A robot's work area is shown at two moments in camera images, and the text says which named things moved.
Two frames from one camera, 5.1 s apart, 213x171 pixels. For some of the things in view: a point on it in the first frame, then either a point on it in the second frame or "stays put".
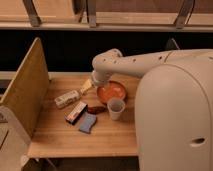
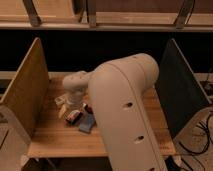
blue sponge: (87, 122) stays put
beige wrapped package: (66, 99) stays put
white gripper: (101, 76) to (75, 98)
